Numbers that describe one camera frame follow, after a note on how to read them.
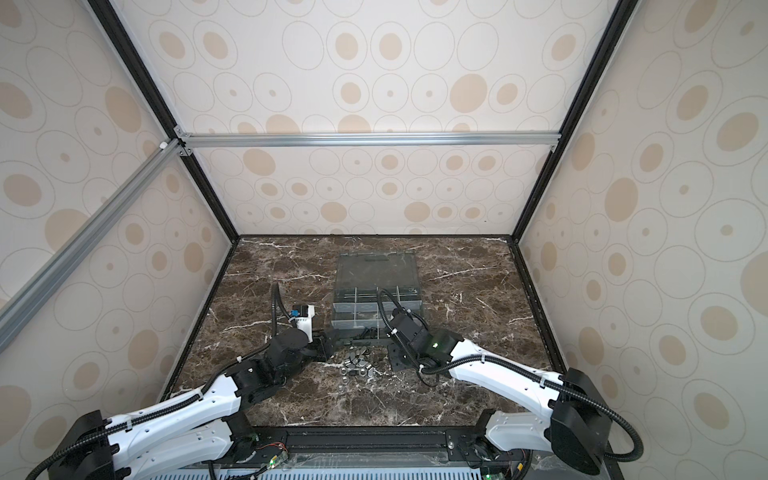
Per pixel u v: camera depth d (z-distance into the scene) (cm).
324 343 70
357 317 92
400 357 71
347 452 73
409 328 60
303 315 69
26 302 52
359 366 87
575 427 39
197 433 57
